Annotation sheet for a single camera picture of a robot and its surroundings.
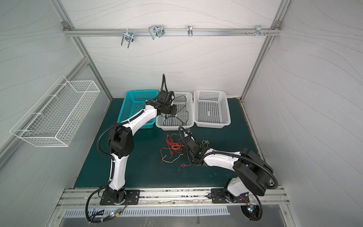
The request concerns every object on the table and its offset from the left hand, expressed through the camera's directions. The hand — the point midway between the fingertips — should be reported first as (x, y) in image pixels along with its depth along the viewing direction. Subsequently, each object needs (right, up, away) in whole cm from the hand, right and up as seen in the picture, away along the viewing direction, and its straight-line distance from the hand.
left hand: (177, 107), depth 96 cm
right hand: (+7, -20, -7) cm, 22 cm away
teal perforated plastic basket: (-38, +6, +22) cm, 44 cm away
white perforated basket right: (+26, -1, +18) cm, 32 cm away
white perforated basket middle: (+4, -8, +12) cm, 15 cm away
